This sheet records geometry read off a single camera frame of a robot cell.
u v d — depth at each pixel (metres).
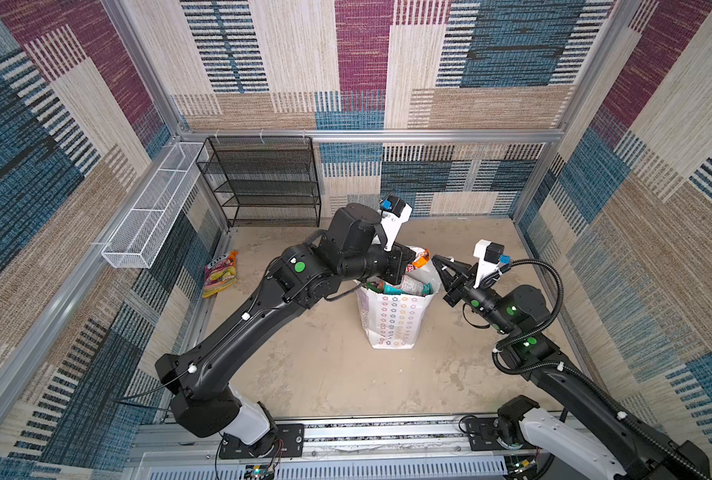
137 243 0.81
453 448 0.73
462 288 0.59
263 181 1.09
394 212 0.50
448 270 0.64
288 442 0.73
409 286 0.81
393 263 0.52
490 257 0.56
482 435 0.73
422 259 0.60
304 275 0.40
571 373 0.50
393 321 0.77
